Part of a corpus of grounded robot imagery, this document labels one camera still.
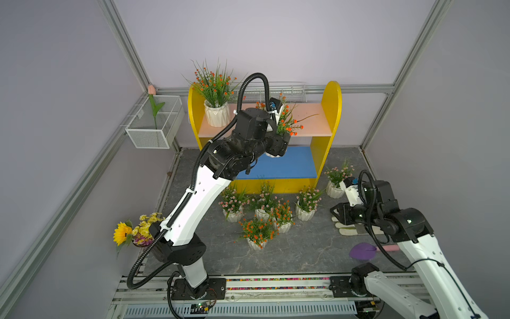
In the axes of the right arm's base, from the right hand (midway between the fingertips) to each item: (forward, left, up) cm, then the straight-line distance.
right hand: (335, 208), depth 71 cm
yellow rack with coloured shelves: (+34, +3, -19) cm, 40 cm away
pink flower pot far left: (+6, +39, -8) cm, 40 cm away
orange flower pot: (0, +18, -8) cm, 19 cm away
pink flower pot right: (+7, +8, -9) cm, 14 cm away
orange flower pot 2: (-6, +28, -7) cm, 30 cm away
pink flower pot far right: (+23, -8, -12) cm, 27 cm away
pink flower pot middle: (+8, +25, -9) cm, 28 cm away
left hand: (+14, +21, +24) cm, 35 cm away
